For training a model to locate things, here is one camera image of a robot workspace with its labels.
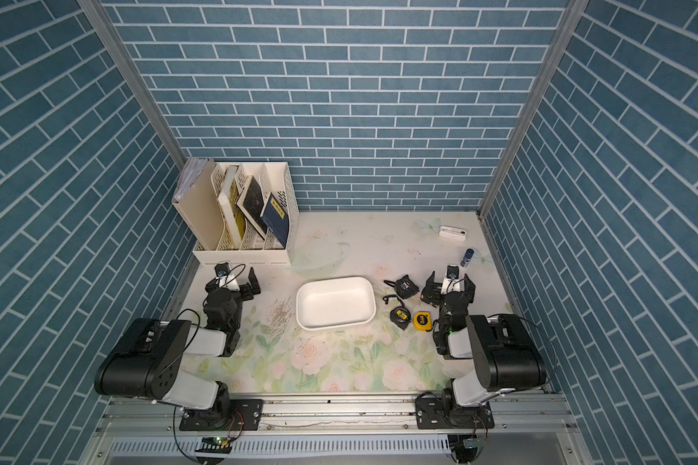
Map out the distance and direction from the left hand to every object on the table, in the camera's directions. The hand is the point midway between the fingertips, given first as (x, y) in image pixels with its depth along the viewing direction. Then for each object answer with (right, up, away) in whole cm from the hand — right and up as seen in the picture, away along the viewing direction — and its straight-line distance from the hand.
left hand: (244, 270), depth 89 cm
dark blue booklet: (+6, +17, +15) cm, 23 cm away
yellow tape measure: (+56, -16, -1) cm, 58 cm away
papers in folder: (-17, +32, +2) cm, 36 cm away
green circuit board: (0, -42, -17) cm, 45 cm away
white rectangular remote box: (+73, +12, +23) cm, 77 cm away
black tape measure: (+51, -6, +5) cm, 51 cm away
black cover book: (-2, +22, +10) cm, 24 cm away
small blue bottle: (+74, +4, +10) cm, 74 cm away
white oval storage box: (+28, -12, +7) cm, 31 cm away
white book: (-5, +20, 0) cm, 21 cm away
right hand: (+66, -2, +1) cm, 66 cm away
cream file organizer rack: (-5, +18, +8) cm, 20 cm away
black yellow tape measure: (+49, -14, -1) cm, 51 cm away
